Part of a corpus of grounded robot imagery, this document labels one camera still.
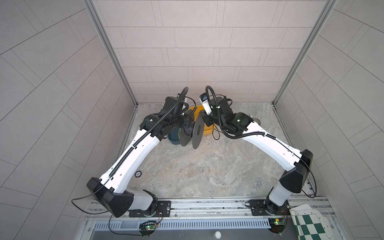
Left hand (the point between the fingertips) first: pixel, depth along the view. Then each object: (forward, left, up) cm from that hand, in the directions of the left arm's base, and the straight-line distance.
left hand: (190, 115), depth 70 cm
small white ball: (-44, -12, -21) cm, 50 cm away
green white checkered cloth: (-40, -55, -28) cm, 74 cm away
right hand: (+5, -7, -2) cm, 8 cm away
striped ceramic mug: (+16, -43, -25) cm, 53 cm away
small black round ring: (-19, +29, -29) cm, 45 cm away
